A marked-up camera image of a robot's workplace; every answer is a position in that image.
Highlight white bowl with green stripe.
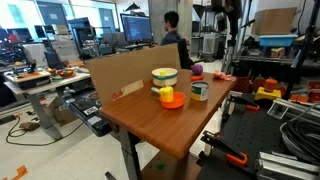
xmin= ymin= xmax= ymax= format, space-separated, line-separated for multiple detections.
xmin=151 ymin=67 xmax=179 ymax=88

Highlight red bowl with toy fruit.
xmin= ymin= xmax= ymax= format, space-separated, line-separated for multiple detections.
xmin=55 ymin=68 xmax=77 ymax=79

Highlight yellow toy bell pepper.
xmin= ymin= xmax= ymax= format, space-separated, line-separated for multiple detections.
xmin=159 ymin=85 xmax=175 ymax=103

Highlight tin can green yellow label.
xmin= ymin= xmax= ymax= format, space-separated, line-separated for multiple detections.
xmin=190 ymin=80 xmax=210 ymax=102

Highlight purple ball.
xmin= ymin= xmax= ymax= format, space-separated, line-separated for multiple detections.
xmin=191 ymin=63 xmax=204 ymax=76

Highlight black office chair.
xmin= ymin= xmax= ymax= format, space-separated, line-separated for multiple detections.
xmin=177 ymin=38 xmax=195 ymax=70

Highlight brown cardboard sheet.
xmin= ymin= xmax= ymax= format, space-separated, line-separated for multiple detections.
xmin=85 ymin=43 xmax=182 ymax=107

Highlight seated person in dark shirt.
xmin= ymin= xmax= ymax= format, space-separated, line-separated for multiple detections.
xmin=159 ymin=10 xmax=183 ymax=47

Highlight computer monitor showing code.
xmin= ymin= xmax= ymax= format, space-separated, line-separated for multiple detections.
xmin=120 ymin=13 xmax=154 ymax=44

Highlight black metal table leg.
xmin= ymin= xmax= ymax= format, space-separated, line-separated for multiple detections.
xmin=113 ymin=124 xmax=144 ymax=180

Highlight cardboard box under desk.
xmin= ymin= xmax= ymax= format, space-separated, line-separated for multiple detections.
xmin=43 ymin=96 xmax=79 ymax=126

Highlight black perforated breadboard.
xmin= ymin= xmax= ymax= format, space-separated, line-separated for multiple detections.
xmin=196 ymin=99 xmax=320 ymax=180

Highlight yellow base orange emergency button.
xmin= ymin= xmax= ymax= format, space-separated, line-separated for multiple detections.
xmin=254 ymin=78 xmax=283 ymax=101

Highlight white desk with grey leg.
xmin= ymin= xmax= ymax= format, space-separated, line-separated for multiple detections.
xmin=3 ymin=68 xmax=92 ymax=141

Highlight small wooden toy block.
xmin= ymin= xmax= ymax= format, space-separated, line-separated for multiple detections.
xmin=270 ymin=47 xmax=287 ymax=59

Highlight blue plastic bin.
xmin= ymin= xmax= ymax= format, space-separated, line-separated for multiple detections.
xmin=258 ymin=33 xmax=299 ymax=48

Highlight brown cardboard box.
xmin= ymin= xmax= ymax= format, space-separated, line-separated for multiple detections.
xmin=251 ymin=7 xmax=298 ymax=36

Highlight silver aluminium extrusion bars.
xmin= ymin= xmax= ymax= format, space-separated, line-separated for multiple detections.
xmin=255 ymin=151 xmax=320 ymax=180

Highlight black light stand pole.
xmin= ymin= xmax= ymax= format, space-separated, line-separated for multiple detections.
xmin=283 ymin=0 xmax=320 ymax=101

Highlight black clamp with orange handle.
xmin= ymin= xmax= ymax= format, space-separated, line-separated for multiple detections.
xmin=227 ymin=94 xmax=261 ymax=112
xmin=200 ymin=130 xmax=249 ymax=167

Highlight black camera tripod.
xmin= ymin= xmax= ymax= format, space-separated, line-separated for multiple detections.
xmin=221 ymin=0 xmax=248 ymax=76

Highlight black floor cable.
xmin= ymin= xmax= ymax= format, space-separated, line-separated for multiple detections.
xmin=4 ymin=114 xmax=86 ymax=147

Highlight coiled black cables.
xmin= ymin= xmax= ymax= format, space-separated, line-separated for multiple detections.
xmin=279 ymin=114 xmax=320 ymax=166

